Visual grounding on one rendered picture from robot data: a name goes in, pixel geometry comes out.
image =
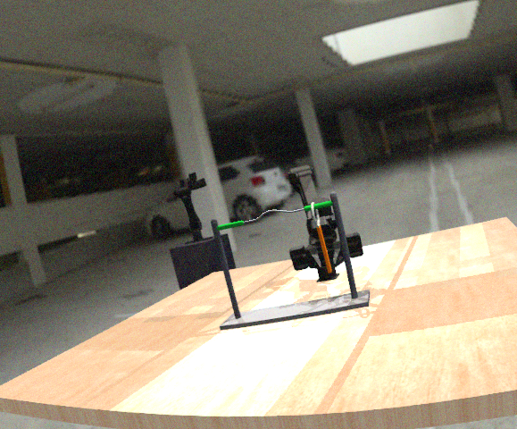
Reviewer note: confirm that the orange handle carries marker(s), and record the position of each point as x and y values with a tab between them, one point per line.
323	247

